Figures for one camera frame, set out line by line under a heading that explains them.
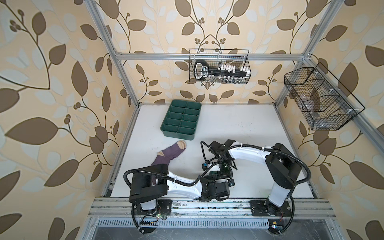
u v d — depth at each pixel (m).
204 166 0.77
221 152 0.65
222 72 0.83
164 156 0.92
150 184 0.47
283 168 0.47
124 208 0.76
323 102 0.74
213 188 0.61
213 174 0.85
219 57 0.89
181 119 1.04
